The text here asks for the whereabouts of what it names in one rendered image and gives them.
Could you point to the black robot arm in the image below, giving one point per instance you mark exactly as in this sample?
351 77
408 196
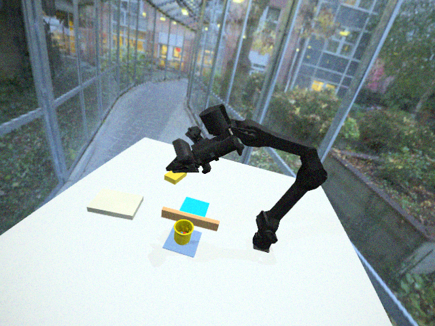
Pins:
309 177

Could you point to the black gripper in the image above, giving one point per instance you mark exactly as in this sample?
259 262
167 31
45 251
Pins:
187 161

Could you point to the yellow cup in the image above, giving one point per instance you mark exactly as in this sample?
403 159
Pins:
183 225

